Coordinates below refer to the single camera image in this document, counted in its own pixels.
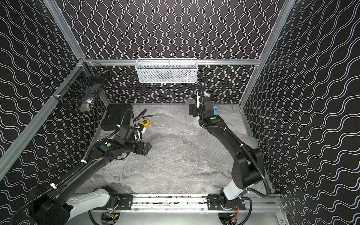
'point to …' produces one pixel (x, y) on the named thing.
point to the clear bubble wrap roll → (181, 156)
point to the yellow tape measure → (145, 122)
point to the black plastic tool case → (114, 116)
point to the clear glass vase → (189, 117)
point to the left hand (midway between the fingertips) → (144, 142)
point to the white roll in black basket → (86, 104)
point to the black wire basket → (81, 90)
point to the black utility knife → (140, 116)
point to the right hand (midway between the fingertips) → (198, 103)
